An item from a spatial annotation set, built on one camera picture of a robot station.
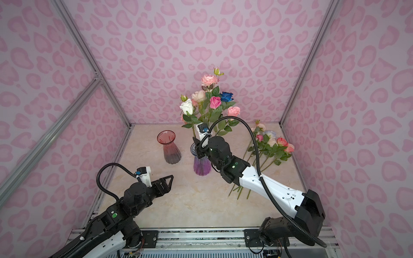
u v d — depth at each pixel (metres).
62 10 0.69
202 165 0.89
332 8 0.69
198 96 0.74
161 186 0.67
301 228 0.36
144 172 0.67
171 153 0.92
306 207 0.42
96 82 0.89
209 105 0.71
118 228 0.53
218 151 0.51
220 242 0.73
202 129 0.58
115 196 0.58
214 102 0.68
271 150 1.03
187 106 0.62
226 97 0.73
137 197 0.55
